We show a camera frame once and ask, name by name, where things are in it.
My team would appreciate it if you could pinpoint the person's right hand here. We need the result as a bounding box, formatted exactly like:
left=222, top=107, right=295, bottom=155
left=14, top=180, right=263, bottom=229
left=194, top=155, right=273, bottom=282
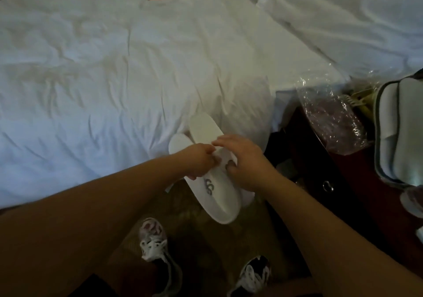
left=211, top=134, right=282, bottom=194

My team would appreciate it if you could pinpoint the person's left hand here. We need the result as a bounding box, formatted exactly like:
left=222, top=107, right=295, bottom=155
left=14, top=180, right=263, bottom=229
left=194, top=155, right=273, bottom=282
left=177, top=143, right=222, bottom=181

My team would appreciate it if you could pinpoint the clear plastic slipper bag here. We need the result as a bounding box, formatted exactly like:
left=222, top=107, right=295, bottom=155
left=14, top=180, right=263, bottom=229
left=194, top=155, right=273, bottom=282
left=295, top=70, right=372, bottom=156

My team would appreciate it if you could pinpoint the white slipper dark trim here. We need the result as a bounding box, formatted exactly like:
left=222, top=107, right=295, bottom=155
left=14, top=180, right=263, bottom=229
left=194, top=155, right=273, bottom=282
left=374, top=80, right=402, bottom=182
left=393, top=77, right=423, bottom=187

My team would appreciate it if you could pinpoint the person's left forearm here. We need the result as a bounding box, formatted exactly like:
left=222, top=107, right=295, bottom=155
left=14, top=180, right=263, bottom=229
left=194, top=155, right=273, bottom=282
left=0, top=151, right=186, bottom=297

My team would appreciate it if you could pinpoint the person's right forearm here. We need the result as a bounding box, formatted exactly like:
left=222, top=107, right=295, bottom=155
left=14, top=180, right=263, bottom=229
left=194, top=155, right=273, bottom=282
left=259, top=176, right=423, bottom=297

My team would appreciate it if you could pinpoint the person's left sneaker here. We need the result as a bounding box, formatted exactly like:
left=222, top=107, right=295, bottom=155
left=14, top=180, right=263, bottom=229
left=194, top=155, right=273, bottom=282
left=138, top=217, right=183, bottom=297

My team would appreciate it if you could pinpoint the person's sneaker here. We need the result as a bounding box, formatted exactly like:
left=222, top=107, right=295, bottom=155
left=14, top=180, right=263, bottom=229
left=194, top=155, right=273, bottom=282
left=226, top=255, right=272, bottom=297
left=138, top=217, right=183, bottom=297

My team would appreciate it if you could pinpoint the person's right sneaker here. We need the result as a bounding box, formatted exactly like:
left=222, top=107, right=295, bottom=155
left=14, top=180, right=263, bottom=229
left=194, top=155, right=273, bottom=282
left=226, top=255, right=272, bottom=297

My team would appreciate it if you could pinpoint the dark wooden nightstand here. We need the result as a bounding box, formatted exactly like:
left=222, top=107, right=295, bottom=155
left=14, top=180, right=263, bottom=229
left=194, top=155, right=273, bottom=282
left=264, top=105, right=423, bottom=271

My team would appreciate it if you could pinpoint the yellow telephone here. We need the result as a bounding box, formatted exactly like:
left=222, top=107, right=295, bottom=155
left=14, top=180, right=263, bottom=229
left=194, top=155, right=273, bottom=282
left=342, top=87, right=377, bottom=135

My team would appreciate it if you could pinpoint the white bed duvet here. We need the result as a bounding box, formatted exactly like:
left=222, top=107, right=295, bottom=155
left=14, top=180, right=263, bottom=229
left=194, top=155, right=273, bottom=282
left=0, top=0, right=351, bottom=208

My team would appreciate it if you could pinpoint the water bottle red label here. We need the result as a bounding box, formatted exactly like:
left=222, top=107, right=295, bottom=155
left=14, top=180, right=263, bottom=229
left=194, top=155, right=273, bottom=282
left=400, top=187, right=423, bottom=220

